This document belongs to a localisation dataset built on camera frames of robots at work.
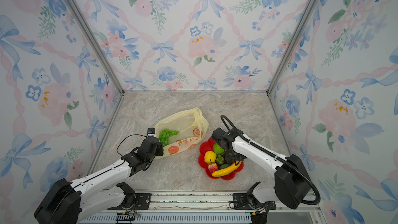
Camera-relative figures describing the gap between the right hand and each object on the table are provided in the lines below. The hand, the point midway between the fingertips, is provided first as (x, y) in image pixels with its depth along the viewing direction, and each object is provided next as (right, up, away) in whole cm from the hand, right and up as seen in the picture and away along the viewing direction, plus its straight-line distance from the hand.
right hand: (238, 156), depth 80 cm
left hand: (-42, +6, +7) cm, 43 cm away
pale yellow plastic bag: (-26, +15, +20) cm, 36 cm away
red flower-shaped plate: (-16, +3, +9) cm, 18 cm away
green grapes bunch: (-40, +10, +11) cm, 43 cm away
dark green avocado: (-7, -5, 0) cm, 9 cm away
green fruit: (-10, +2, +5) cm, 12 cm away
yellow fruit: (-14, -1, +3) cm, 15 cm away
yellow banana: (-9, -6, -6) cm, 12 cm away
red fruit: (-13, -5, -2) cm, 14 cm away
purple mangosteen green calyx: (-9, -2, +1) cm, 10 cm away
